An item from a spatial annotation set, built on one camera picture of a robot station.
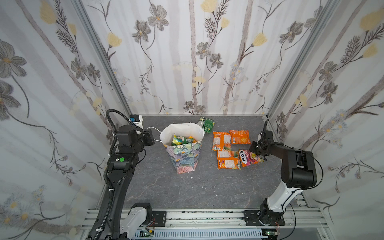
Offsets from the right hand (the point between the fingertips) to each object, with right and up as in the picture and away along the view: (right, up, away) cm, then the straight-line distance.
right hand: (250, 144), depth 100 cm
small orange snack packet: (-6, +5, +5) cm, 9 cm away
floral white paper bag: (-43, -5, -20) cm, 48 cm away
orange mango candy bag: (-19, +2, +2) cm, 20 cm away
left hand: (-60, +12, -29) cm, 68 cm away
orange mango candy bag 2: (-17, -9, -7) cm, 20 cm away
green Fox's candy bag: (-47, +4, -15) cm, 49 cm away
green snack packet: (-28, +13, +11) cm, 33 cm away
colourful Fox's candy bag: (-4, -8, -7) cm, 11 cm away
